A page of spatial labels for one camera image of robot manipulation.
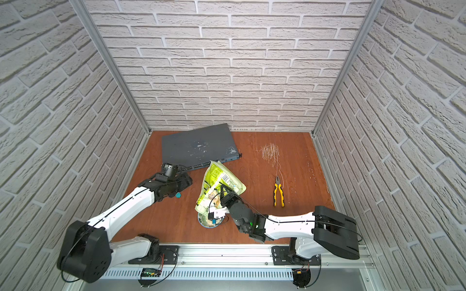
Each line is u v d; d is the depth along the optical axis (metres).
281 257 0.73
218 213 0.68
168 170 0.68
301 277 0.70
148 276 0.71
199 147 1.07
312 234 0.44
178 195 0.89
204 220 0.81
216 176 0.74
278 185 0.93
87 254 0.40
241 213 0.56
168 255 0.73
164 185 0.64
